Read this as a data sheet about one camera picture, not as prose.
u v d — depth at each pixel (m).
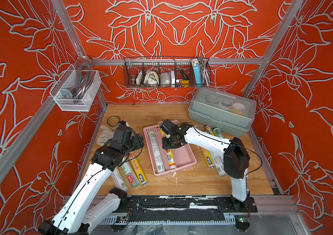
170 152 0.80
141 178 0.79
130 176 0.79
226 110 0.88
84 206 0.39
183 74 0.95
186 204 0.74
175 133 0.63
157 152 0.88
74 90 0.78
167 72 0.95
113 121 1.10
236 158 0.49
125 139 0.53
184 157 0.90
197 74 0.85
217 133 0.97
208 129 1.00
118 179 0.78
